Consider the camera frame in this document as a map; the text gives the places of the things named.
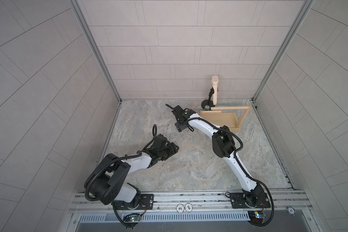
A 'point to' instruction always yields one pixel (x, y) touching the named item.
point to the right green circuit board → (256, 217)
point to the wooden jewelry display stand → (224, 116)
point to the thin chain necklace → (167, 126)
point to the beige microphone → (215, 79)
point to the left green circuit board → (135, 218)
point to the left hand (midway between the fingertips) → (178, 149)
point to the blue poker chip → (290, 210)
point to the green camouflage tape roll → (207, 108)
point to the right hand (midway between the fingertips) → (185, 124)
